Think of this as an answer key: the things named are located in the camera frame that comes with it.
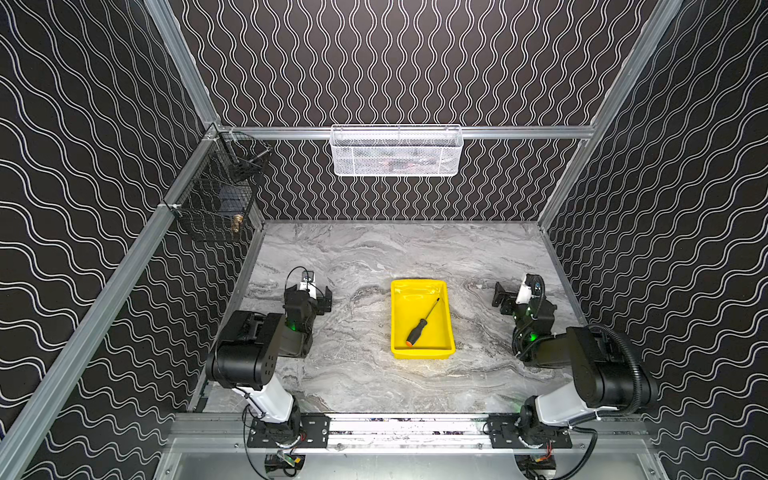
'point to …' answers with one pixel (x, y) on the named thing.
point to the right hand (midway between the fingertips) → (518, 286)
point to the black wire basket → (215, 207)
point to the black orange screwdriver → (414, 335)
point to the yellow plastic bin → (410, 301)
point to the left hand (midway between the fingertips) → (320, 288)
